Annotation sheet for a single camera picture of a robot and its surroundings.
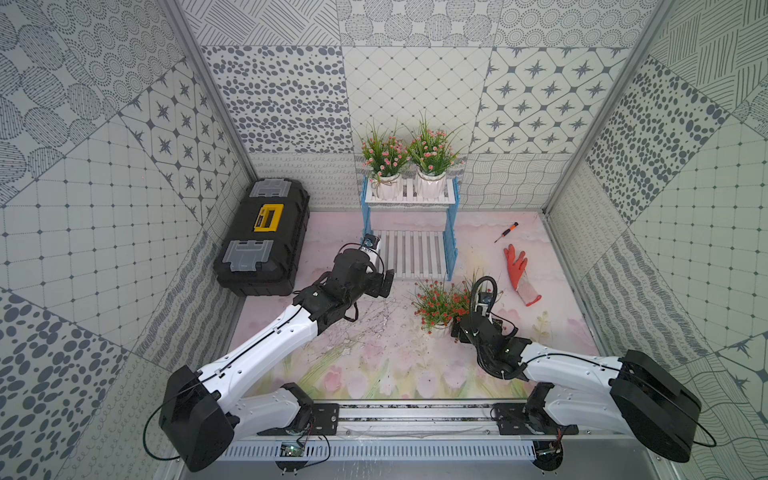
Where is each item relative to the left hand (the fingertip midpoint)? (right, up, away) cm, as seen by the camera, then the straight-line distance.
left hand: (386, 267), depth 76 cm
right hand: (+25, -18, +12) cm, 33 cm away
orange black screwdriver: (+51, +13, +42) cm, 67 cm away
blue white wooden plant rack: (+9, +2, +28) cm, 29 cm away
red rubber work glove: (+45, -6, +25) cm, 52 cm away
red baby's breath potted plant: (+14, -11, +2) cm, 18 cm away
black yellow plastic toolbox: (-37, +3, +10) cm, 39 cm away
